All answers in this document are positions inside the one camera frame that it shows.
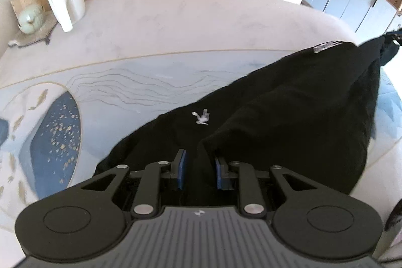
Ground small pale green teapot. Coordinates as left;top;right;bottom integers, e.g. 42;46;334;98
17;4;45;35

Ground black garment with white logo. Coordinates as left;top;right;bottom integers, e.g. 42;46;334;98
93;32;402;207

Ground white electric kettle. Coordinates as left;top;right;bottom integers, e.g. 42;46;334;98
44;0;86;33

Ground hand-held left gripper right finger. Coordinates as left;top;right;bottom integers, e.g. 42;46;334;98
214;156;318;219

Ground printed white tablecloth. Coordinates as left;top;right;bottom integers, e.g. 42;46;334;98
0;0;402;239

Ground woven table mat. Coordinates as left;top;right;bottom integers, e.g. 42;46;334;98
8;11;60;49

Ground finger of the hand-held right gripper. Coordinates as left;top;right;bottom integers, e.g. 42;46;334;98
386;31;402;46

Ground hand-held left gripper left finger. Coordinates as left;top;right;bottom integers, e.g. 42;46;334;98
81;149;188;219

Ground white cabinet black handles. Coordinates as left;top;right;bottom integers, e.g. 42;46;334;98
323;0;400;35

